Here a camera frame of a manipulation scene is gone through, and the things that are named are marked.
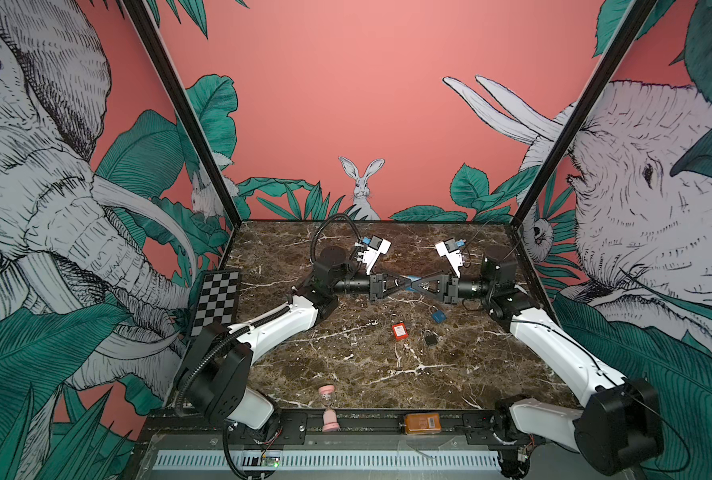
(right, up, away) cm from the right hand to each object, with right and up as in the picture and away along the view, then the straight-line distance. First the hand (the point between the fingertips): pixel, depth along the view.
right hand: (414, 287), depth 68 cm
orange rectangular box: (+2, -34, +3) cm, 34 cm away
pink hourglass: (-21, -34, +7) cm, 40 cm away
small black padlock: (+9, -18, +22) cm, 30 cm away
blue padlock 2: (+12, -13, +27) cm, 32 cm away
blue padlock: (0, +2, +1) cm, 2 cm away
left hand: (-1, +1, -1) cm, 1 cm away
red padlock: (-1, -16, +22) cm, 28 cm away
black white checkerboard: (-59, -7, +25) cm, 65 cm away
